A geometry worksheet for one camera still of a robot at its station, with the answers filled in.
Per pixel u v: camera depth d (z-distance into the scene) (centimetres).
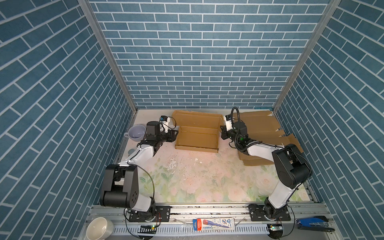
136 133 98
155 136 69
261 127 113
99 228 65
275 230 74
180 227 71
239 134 73
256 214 73
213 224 70
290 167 49
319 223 69
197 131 107
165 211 74
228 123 83
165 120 79
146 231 72
